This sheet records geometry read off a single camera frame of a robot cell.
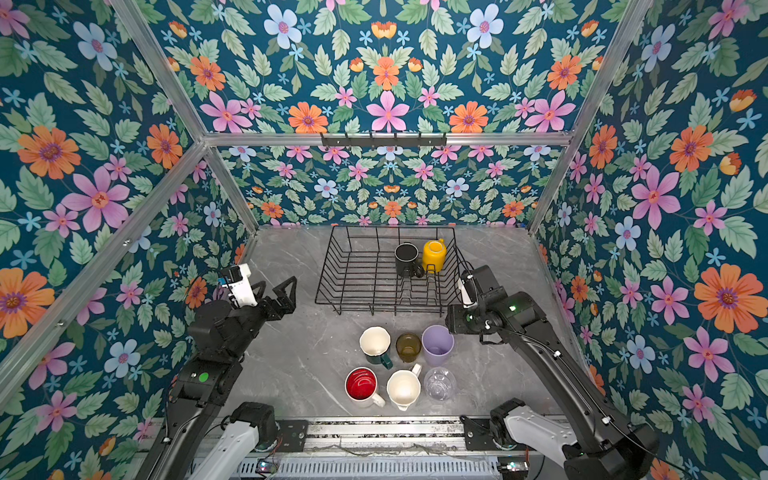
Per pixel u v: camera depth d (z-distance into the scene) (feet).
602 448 1.22
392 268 3.44
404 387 2.58
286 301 2.06
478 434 2.40
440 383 2.70
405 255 3.15
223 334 1.64
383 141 3.05
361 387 2.62
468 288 1.91
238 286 1.91
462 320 2.12
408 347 2.83
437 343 2.74
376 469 2.51
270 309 2.00
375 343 2.85
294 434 2.42
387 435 2.46
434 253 3.19
